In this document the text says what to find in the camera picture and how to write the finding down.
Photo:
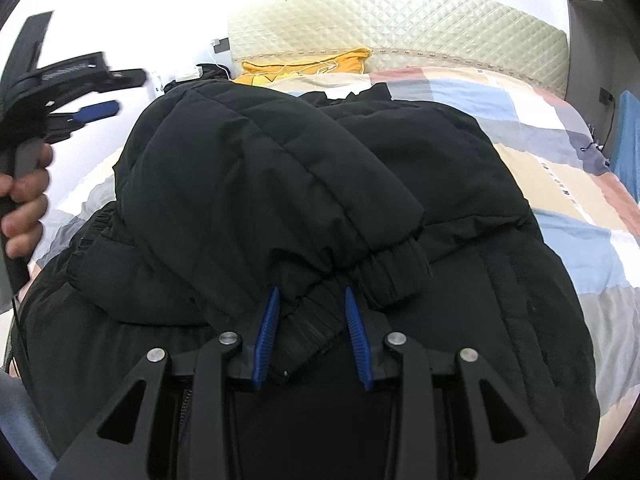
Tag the black puffer jacket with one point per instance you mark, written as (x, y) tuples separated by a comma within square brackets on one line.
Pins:
[(300, 185)]

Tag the grey wall socket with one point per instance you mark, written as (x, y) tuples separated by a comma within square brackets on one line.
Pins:
[(221, 46)]

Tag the white tissue box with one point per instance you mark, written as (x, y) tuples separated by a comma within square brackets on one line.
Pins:
[(186, 76)]

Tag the grey wardrobe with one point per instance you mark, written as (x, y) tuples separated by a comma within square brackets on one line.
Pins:
[(600, 20)]

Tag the yellow pillow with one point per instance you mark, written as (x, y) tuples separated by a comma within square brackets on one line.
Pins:
[(300, 67)]

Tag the blue hanging towel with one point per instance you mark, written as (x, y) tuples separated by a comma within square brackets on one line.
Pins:
[(629, 145)]

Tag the dark wall socket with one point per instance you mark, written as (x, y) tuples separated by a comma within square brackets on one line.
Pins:
[(606, 95)]

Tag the black bag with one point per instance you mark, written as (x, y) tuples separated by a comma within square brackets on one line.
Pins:
[(212, 71)]

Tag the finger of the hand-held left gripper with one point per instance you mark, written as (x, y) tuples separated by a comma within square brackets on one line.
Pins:
[(95, 111), (127, 76)]

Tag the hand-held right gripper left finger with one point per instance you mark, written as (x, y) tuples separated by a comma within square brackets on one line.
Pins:
[(265, 332)]

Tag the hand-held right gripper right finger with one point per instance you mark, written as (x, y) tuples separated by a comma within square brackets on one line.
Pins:
[(357, 337)]

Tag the person's grey clothing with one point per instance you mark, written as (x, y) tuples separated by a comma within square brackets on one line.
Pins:
[(17, 415)]

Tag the person's left hand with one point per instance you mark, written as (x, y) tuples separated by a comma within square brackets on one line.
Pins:
[(27, 205)]

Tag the patchwork checked duvet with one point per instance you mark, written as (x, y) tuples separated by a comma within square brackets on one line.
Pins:
[(550, 185)]

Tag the cream quilted headboard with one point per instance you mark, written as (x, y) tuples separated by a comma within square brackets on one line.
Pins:
[(400, 25)]

